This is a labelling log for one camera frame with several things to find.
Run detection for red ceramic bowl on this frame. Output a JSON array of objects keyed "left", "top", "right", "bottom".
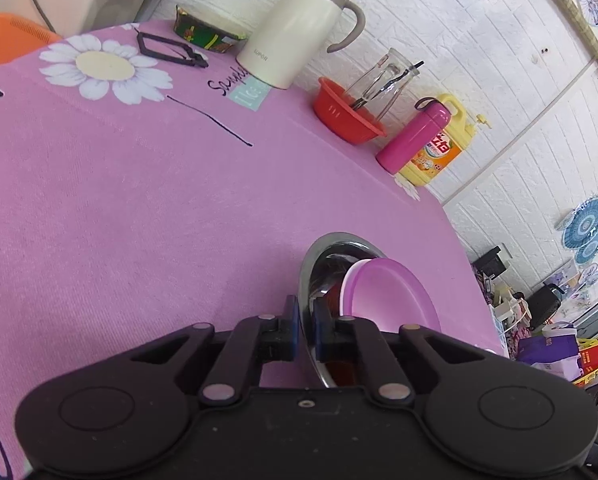
[{"left": 324, "top": 281, "right": 342, "bottom": 318}]

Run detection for stainless steel bowl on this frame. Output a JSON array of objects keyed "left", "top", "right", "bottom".
[{"left": 297, "top": 232, "right": 386, "bottom": 388}]

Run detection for purple plastic bowl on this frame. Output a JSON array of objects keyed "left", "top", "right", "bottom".
[{"left": 339, "top": 258, "right": 441, "bottom": 333}]

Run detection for pink thermos bottle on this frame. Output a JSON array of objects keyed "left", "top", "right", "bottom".
[{"left": 375, "top": 96, "right": 452, "bottom": 174}]

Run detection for cluttered shelf items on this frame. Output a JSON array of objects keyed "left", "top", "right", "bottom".
[{"left": 471, "top": 246, "right": 598, "bottom": 388}]

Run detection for purple floral tablecloth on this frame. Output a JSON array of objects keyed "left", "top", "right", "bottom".
[{"left": 0, "top": 26, "right": 500, "bottom": 479}]

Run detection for red plastic basket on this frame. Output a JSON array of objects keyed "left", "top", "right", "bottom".
[{"left": 312, "top": 77, "right": 387, "bottom": 145}]

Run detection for yellow detergent bottle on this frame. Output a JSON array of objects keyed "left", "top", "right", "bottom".
[{"left": 399, "top": 93, "right": 492, "bottom": 186}]

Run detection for black stirring stick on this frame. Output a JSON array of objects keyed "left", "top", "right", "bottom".
[{"left": 351, "top": 60, "right": 425, "bottom": 111}]

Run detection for glass pitcher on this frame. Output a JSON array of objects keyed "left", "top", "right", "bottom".
[{"left": 342, "top": 46, "right": 422, "bottom": 124}]

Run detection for cream thermos jug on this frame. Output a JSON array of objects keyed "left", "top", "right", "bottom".
[{"left": 236, "top": 0, "right": 366, "bottom": 90}]

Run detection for green patterned tray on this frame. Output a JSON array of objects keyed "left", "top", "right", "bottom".
[{"left": 173, "top": 4, "right": 250, "bottom": 53}]

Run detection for orange plastic basin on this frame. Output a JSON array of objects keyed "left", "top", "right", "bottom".
[{"left": 0, "top": 13, "right": 62, "bottom": 65}]

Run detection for blue wall decoration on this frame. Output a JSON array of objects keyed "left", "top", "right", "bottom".
[{"left": 556, "top": 195, "right": 598, "bottom": 266}]

